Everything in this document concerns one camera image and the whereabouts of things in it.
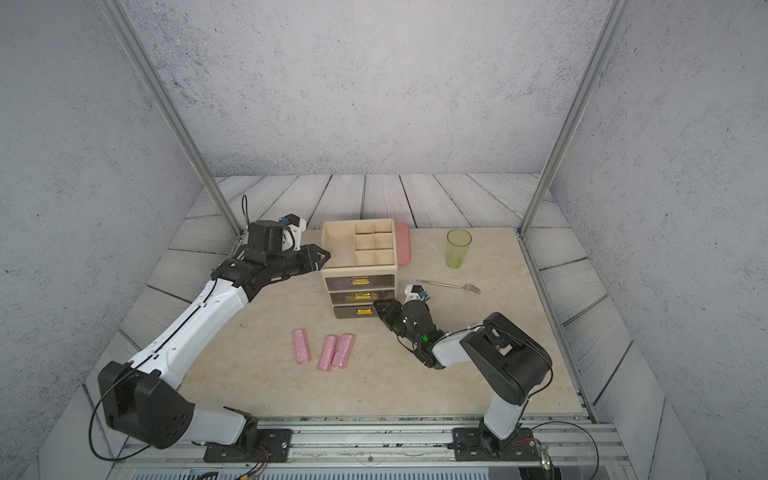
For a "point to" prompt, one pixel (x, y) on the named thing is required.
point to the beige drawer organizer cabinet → (362, 267)
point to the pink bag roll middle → (328, 351)
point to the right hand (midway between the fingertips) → (375, 304)
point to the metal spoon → (464, 286)
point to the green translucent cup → (457, 247)
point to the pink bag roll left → (301, 346)
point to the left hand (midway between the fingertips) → (330, 255)
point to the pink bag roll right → (342, 354)
